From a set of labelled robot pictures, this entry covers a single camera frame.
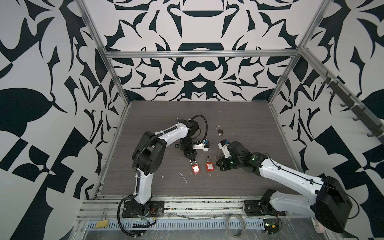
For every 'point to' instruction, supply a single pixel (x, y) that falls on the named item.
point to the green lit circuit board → (271, 225)
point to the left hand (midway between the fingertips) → (192, 155)
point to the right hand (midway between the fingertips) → (216, 163)
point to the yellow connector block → (102, 224)
